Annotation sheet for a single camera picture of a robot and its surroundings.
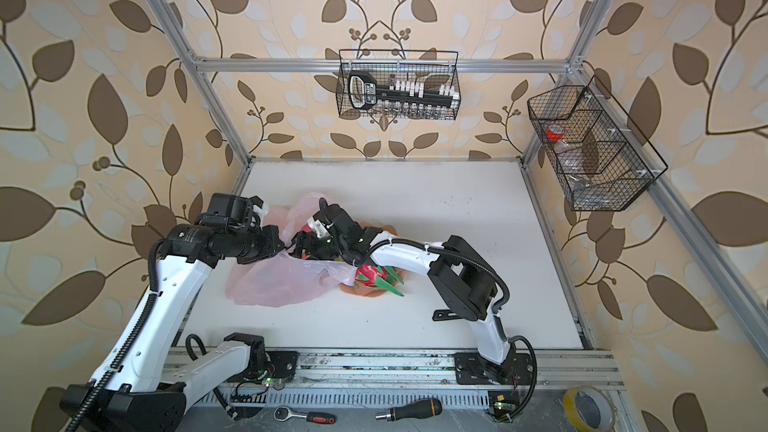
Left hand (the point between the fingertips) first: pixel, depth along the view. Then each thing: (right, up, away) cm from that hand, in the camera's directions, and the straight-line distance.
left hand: (285, 242), depth 73 cm
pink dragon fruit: (+23, -11, +8) cm, 27 cm away
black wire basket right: (+79, +22, +1) cm, 82 cm away
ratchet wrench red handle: (+2, -39, -5) cm, 39 cm away
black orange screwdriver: (+33, -37, -5) cm, 50 cm away
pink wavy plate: (+21, -16, +10) cm, 28 cm away
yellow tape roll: (+73, -39, -3) cm, 83 cm away
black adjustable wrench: (+41, -22, +10) cm, 47 cm away
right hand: (0, -5, +3) cm, 6 cm away
